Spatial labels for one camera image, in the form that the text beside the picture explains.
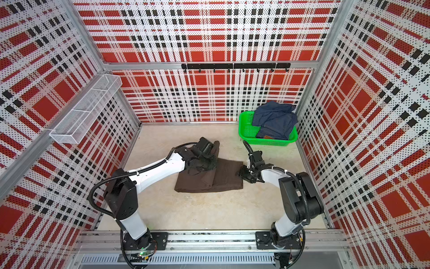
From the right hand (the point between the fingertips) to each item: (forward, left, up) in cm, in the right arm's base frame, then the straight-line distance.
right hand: (241, 174), depth 93 cm
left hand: (0, +13, +11) cm, 17 cm away
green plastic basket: (+34, -8, -3) cm, 35 cm away
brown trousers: (0, +9, -1) cm, 9 cm away
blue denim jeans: (+36, -25, +7) cm, 44 cm away
